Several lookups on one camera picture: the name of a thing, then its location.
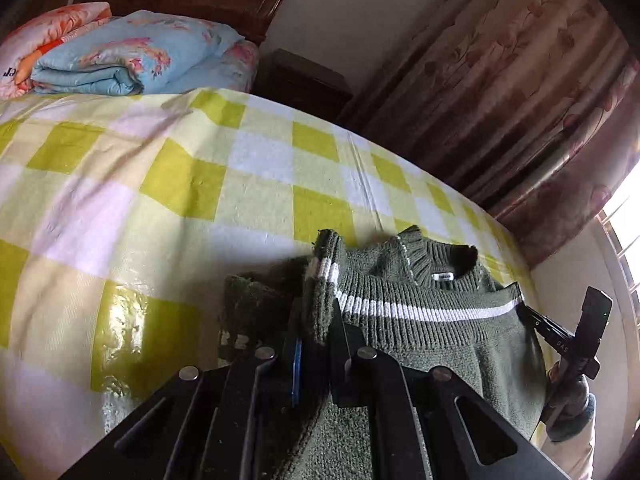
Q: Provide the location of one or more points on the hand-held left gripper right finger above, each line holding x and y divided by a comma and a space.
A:
400, 410

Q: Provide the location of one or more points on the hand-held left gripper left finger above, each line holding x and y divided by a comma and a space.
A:
296, 377

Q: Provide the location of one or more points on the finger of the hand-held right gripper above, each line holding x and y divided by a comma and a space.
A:
545, 326

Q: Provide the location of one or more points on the green knit sweater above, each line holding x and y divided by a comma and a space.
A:
425, 330

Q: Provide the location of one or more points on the person's right forearm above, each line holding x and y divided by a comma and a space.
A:
575, 435

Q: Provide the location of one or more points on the window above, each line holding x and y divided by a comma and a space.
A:
625, 250

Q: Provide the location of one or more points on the yellow checked bed sheet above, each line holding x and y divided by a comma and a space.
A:
150, 195

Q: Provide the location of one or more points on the floral brown curtain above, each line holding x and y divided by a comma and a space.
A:
500, 85

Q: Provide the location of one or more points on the dark wooden nightstand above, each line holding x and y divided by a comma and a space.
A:
300, 85

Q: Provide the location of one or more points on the pink floral pillow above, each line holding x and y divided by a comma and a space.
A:
235, 67

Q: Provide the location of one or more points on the blue floral quilt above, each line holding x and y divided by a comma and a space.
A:
125, 55

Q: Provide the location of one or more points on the orange floral quilt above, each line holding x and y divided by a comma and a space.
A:
45, 30

